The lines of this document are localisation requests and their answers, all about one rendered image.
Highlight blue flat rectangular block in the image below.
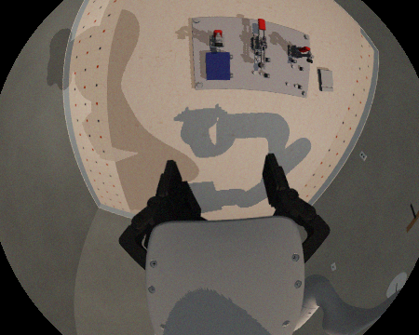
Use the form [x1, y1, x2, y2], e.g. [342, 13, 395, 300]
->
[206, 52, 230, 80]

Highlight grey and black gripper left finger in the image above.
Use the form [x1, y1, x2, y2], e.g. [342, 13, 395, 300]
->
[118, 160, 182, 270]

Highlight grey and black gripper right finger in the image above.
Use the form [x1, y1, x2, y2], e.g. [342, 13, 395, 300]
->
[263, 154, 330, 263]

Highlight grey toggle clamp with red handle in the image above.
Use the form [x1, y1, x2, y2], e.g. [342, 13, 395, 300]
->
[210, 30, 224, 47]
[251, 19, 267, 70]
[288, 45, 314, 63]

